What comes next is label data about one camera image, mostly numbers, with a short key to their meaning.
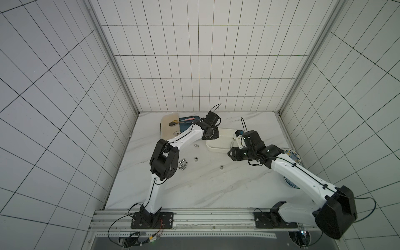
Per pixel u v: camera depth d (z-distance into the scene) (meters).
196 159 0.93
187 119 1.10
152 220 0.63
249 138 0.61
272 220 0.66
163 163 0.53
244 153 0.67
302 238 0.68
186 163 0.92
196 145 1.00
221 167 0.90
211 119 0.75
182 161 0.92
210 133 0.79
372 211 0.43
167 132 1.07
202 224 0.72
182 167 0.90
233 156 0.70
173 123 1.11
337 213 0.39
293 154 0.92
